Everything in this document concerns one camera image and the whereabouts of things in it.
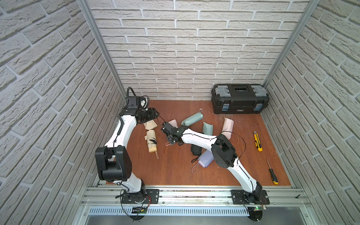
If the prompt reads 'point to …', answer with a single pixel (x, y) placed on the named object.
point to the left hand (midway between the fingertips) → (157, 112)
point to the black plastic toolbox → (239, 98)
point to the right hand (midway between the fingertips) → (175, 134)
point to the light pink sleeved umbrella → (174, 123)
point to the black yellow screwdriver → (273, 177)
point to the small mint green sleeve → (207, 129)
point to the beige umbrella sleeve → (150, 125)
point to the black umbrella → (196, 150)
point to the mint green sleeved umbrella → (195, 118)
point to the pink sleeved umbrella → (228, 126)
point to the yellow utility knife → (258, 142)
